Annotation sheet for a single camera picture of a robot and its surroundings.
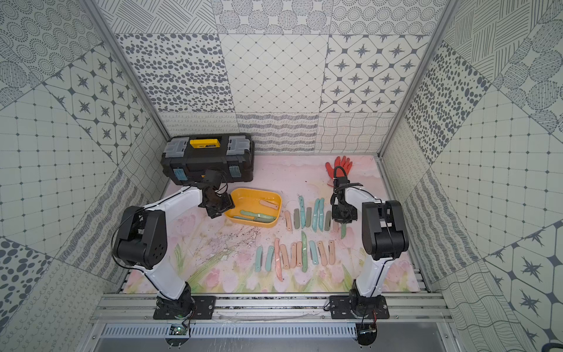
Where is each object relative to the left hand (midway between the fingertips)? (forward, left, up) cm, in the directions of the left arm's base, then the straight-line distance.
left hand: (236, 208), depth 94 cm
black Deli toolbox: (+17, +23, +13) cm, 32 cm away
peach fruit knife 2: (-16, -41, -5) cm, 44 cm away
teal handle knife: (+2, -38, -6) cm, 38 cm away
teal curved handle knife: (+1, -35, -6) cm, 36 cm away
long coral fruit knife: (-19, -19, -6) cm, 28 cm away
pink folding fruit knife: (-18, -22, -6) cm, 29 cm away
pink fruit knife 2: (-17, -28, -6) cm, 33 cm away
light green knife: (-2, -9, -5) cm, 10 cm away
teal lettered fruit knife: (+2, -29, -6) cm, 30 cm away
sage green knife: (+1, -32, -7) cm, 33 cm away
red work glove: (+32, -53, -4) cm, 62 cm away
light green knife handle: (-6, -47, -6) cm, 48 cm away
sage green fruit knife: (0, -26, -6) cm, 27 cm away
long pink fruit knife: (+6, -14, -5) cm, 16 cm away
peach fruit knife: (-17, -37, -6) cm, 41 cm away
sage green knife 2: (-5, -40, -6) cm, 41 cm away
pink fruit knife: (-18, -25, -6) cm, 31 cm away
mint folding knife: (-19, -16, -6) cm, 25 cm away
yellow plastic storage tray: (+7, -4, -4) cm, 9 cm away
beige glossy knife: (-3, -23, -5) cm, 24 cm away
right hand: (-3, -48, -5) cm, 49 cm away
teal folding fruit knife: (-16, -34, -6) cm, 38 cm away
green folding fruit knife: (-17, -30, -5) cm, 34 cm away
